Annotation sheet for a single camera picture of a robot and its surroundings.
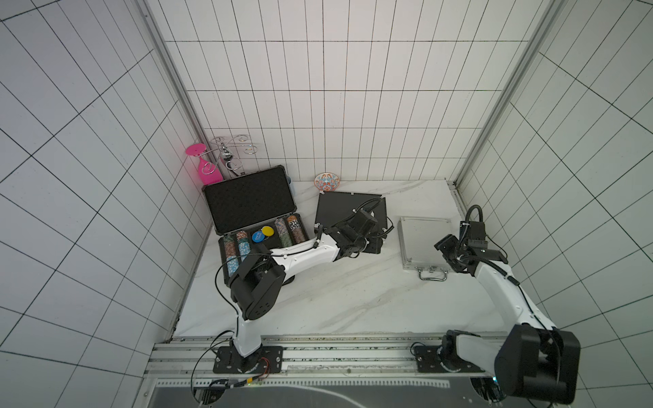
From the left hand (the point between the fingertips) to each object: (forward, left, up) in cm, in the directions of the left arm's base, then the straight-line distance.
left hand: (370, 246), depth 86 cm
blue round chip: (+7, +42, -5) cm, 43 cm away
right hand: (+1, -25, 0) cm, 25 cm away
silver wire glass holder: (+29, +54, +17) cm, 64 cm away
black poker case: (+21, +13, -5) cm, 26 cm away
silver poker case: (+7, -20, -6) cm, 22 cm away
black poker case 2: (+18, +45, -3) cm, 49 cm away
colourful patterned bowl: (+39, +16, -8) cm, 43 cm away
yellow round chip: (+10, +39, -6) cm, 41 cm away
